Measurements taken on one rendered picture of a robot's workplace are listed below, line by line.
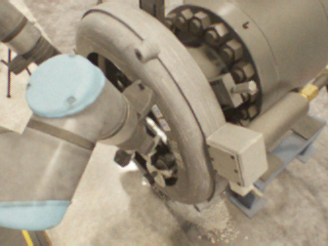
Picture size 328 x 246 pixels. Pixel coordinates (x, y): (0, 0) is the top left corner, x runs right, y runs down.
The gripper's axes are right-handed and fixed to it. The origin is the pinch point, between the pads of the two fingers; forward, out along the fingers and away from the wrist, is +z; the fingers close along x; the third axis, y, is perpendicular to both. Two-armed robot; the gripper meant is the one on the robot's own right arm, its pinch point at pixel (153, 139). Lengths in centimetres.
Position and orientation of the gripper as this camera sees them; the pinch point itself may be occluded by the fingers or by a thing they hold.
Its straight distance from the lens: 64.0
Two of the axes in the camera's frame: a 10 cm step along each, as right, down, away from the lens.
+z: 2.4, 3.1, 9.2
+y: -5.8, 8.0, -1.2
